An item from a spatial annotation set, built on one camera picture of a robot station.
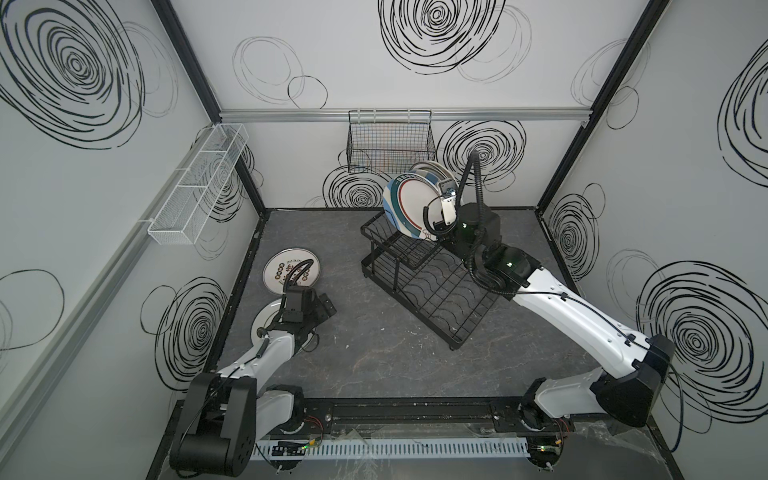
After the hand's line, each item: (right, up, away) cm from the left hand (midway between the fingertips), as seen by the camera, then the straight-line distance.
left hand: (320, 307), depth 90 cm
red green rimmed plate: (+25, +32, -10) cm, 42 cm away
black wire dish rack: (+34, +7, +8) cm, 35 cm away
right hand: (+35, +30, -21) cm, 50 cm away
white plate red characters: (-17, +12, +13) cm, 24 cm away
